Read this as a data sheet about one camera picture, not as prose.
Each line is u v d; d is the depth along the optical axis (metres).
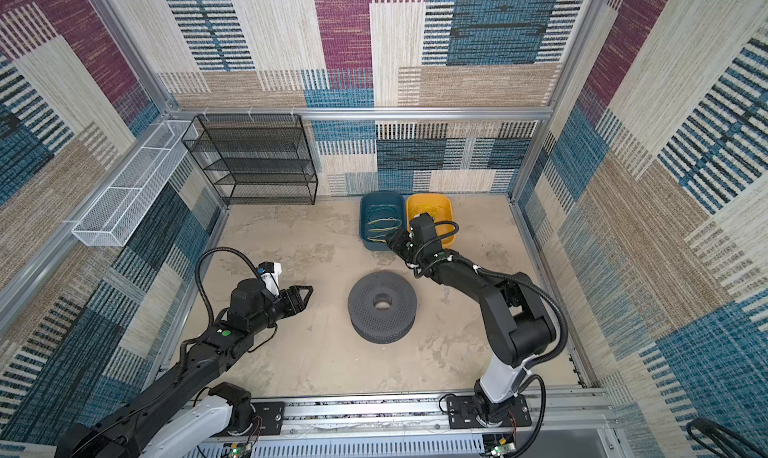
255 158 1.09
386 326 0.81
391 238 0.85
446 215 1.08
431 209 1.16
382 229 1.10
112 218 0.70
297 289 0.74
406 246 0.81
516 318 0.48
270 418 0.73
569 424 0.75
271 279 0.70
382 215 1.15
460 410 0.74
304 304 0.75
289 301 0.71
